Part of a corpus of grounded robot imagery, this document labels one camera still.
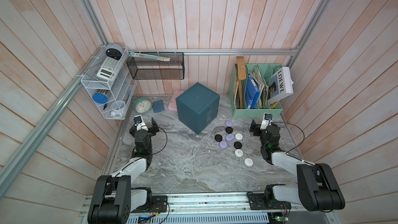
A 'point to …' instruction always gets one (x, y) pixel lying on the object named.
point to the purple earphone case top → (228, 123)
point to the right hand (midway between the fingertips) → (260, 119)
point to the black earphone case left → (218, 137)
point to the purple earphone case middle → (229, 137)
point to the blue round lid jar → (99, 98)
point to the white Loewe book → (281, 86)
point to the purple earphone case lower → (223, 144)
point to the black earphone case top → (229, 129)
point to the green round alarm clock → (142, 105)
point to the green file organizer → (261, 74)
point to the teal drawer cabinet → (197, 108)
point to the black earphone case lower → (237, 144)
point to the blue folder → (252, 93)
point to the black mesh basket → (145, 68)
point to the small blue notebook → (158, 106)
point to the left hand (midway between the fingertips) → (146, 121)
